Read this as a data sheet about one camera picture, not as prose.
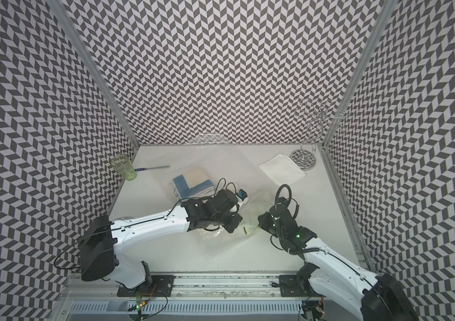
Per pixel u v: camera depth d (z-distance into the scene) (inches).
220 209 23.1
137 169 40.5
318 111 41.1
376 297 16.0
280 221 24.3
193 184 39.0
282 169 42.3
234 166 44.0
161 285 28.5
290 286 28.6
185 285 29.2
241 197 27.0
